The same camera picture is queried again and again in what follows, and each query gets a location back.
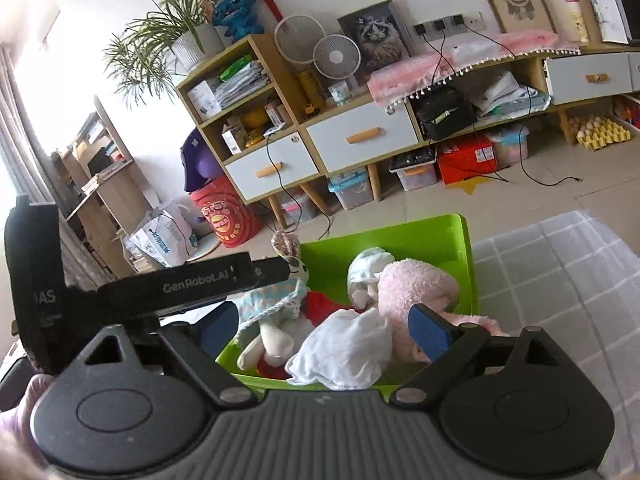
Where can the wooden bookshelf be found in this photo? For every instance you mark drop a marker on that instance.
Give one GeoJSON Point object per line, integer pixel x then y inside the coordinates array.
{"type": "Point", "coordinates": [110, 200]}

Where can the white cloth pouch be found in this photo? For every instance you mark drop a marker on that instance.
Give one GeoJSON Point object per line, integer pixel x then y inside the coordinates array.
{"type": "Point", "coordinates": [345, 345]}

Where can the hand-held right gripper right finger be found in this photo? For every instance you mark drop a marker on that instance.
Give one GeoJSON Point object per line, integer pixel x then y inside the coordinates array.
{"type": "Point", "coordinates": [430, 335]}

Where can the blue plush toy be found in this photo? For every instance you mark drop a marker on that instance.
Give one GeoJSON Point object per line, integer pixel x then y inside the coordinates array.
{"type": "Point", "coordinates": [237, 15]}

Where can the yellow bottle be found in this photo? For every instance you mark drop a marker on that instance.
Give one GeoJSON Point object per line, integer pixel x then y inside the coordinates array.
{"type": "Point", "coordinates": [311, 90]}

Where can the white microwave oven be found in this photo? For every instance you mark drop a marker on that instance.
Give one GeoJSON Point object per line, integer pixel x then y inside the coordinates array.
{"type": "Point", "coordinates": [627, 10]}

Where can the green plastic box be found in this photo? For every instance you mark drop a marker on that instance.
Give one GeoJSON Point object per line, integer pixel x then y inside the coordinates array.
{"type": "Point", "coordinates": [450, 240]}

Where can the potted green plant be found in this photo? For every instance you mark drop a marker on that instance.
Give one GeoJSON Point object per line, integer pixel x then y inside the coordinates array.
{"type": "Point", "coordinates": [170, 25]}

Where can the small white desk fan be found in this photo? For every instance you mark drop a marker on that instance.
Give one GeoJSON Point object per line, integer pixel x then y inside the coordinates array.
{"type": "Point", "coordinates": [336, 55]}

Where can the red cartoon bag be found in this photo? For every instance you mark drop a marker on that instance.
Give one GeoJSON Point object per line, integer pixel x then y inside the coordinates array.
{"type": "Point", "coordinates": [225, 215]}

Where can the small white carton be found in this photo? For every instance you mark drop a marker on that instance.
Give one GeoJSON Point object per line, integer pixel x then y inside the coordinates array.
{"type": "Point", "coordinates": [232, 140]}

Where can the yellow egg tray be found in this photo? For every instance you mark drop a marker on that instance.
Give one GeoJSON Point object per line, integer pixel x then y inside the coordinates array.
{"type": "Point", "coordinates": [602, 135]}

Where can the red cardboard box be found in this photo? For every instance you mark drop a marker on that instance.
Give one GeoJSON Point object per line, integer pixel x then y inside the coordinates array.
{"type": "Point", "coordinates": [465, 160]}

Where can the cat picture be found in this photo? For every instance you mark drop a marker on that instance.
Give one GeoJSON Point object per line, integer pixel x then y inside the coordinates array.
{"type": "Point", "coordinates": [375, 35]}

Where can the low wooden cabinet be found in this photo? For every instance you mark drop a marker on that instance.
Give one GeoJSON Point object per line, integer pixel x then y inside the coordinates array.
{"type": "Point", "coordinates": [530, 67]}

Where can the large white desk fan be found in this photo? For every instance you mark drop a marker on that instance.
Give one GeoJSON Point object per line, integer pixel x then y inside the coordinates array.
{"type": "Point", "coordinates": [295, 37]}

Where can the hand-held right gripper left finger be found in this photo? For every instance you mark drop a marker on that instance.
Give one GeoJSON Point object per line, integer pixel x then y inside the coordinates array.
{"type": "Point", "coordinates": [220, 325]}

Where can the wall power sockets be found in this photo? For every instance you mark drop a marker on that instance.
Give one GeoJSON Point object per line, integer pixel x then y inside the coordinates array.
{"type": "Point", "coordinates": [450, 24]}

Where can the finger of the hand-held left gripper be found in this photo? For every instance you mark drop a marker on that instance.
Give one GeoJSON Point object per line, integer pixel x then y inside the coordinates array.
{"type": "Point", "coordinates": [272, 270]}

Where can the tall wooden cabinet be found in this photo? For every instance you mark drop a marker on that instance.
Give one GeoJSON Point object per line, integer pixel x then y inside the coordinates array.
{"type": "Point", "coordinates": [300, 125]}

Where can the mint fluffy cloth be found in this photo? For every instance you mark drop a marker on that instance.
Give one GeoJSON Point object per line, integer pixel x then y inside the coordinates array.
{"type": "Point", "coordinates": [370, 270]}

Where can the storage box black lid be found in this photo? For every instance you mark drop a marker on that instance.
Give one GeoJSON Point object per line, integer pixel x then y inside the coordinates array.
{"type": "Point", "coordinates": [414, 170]}

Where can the santa plush toy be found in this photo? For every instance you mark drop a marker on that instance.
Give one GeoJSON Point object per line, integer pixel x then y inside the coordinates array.
{"type": "Point", "coordinates": [325, 305]}

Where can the pink plush toy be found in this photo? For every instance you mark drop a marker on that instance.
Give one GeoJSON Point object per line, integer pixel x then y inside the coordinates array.
{"type": "Point", "coordinates": [415, 285]}

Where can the white cabinet drawer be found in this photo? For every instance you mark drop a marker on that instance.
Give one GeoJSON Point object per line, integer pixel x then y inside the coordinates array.
{"type": "Point", "coordinates": [585, 67]}
{"type": "Point", "coordinates": [635, 70]}
{"type": "Point", "coordinates": [280, 160]}
{"type": "Point", "coordinates": [360, 125]}

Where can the bunny plush toy dotted dress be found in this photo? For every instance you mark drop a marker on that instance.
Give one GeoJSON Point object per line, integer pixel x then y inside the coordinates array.
{"type": "Point", "coordinates": [272, 332]}

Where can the stack of papers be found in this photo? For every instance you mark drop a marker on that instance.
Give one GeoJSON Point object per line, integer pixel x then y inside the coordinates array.
{"type": "Point", "coordinates": [245, 82]}

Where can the red and white tube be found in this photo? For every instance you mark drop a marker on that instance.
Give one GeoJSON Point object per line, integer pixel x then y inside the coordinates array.
{"type": "Point", "coordinates": [574, 10]}

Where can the black bag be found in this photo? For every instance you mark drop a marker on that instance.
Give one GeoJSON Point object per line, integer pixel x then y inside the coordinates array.
{"type": "Point", "coordinates": [445, 112]}

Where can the pink tasselled cloth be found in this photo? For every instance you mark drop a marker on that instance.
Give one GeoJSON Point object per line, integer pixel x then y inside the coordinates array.
{"type": "Point", "coordinates": [400, 75]}

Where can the clear storage box blue lid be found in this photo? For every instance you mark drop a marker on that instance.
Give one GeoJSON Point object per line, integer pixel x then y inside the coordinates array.
{"type": "Point", "coordinates": [350, 190]}

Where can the white paper bag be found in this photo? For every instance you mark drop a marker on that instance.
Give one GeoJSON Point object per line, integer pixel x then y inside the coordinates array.
{"type": "Point", "coordinates": [160, 240]}

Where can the person's left hand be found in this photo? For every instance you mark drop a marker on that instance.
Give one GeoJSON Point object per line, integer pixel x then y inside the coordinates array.
{"type": "Point", "coordinates": [15, 440]}

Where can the pile of folded cloths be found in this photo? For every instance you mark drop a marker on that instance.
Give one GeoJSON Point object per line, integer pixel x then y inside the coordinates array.
{"type": "Point", "coordinates": [505, 95]}

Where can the grey checked tablecloth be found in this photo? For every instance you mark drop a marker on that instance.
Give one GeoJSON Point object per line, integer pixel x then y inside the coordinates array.
{"type": "Point", "coordinates": [550, 285]}

